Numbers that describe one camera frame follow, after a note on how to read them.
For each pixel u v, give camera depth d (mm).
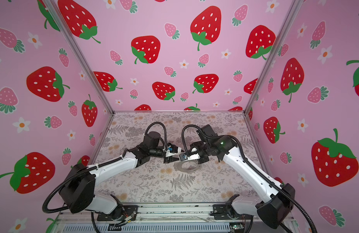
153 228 701
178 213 757
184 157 592
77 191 424
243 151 475
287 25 745
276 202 378
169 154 658
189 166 904
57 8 700
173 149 633
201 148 620
